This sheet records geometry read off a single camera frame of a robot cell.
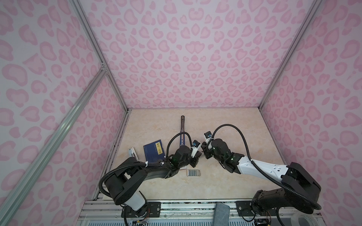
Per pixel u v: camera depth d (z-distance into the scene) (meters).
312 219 0.68
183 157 0.67
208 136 0.73
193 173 0.86
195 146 0.74
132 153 0.93
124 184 0.44
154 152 0.94
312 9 0.71
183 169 0.87
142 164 0.50
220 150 0.64
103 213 0.72
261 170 0.49
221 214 0.69
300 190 0.42
